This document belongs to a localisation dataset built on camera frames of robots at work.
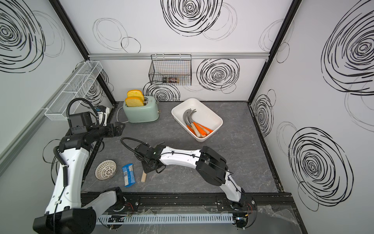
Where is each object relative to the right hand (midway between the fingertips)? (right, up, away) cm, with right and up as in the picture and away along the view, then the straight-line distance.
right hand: (147, 168), depth 80 cm
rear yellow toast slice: (-12, +44, +16) cm, 49 cm away
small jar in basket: (+9, +52, +9) cm, 53 cm away
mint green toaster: (-5, +31, +20) cm, 37 cm away
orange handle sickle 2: (+36, +20, +20) cm, 46 cm away
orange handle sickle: (+30, +20, +17) cm, 40 cm away
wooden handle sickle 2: (+26, +23, +20) cm, 40 cm away
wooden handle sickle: (-2, -5, +1) cm, 5 cm away
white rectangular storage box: (+35, +29, +29) cm, 54 cm away
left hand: (-14, +25, -6) cm, 30 cm away
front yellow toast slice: (-12, +38, +14) cm, 43 cm away
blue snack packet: (-10, -6, +1) cm, 11 cm away
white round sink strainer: (-25, -2, +4) cm, 26 cm away
